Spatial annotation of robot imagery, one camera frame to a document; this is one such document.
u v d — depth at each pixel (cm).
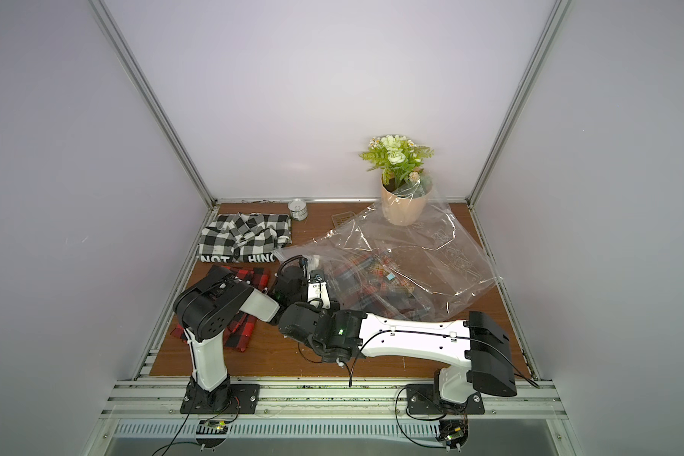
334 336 49
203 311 51
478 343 40
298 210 110
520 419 70
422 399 72
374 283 92
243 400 73
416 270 95
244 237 107
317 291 61
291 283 76
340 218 114
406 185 101
